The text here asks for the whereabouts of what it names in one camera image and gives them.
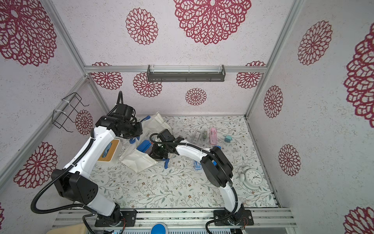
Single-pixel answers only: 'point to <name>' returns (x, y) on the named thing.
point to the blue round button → (158, 228)
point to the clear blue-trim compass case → (197, 165)
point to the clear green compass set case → (205, 135)
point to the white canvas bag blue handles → (137, 153)
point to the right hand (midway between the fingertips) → (146, 155)
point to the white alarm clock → (251, 179)
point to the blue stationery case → (218, 146)
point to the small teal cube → (228, 139)
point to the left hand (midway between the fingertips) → (142, 133)
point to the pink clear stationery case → (213, 136)
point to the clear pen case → (196, 137)
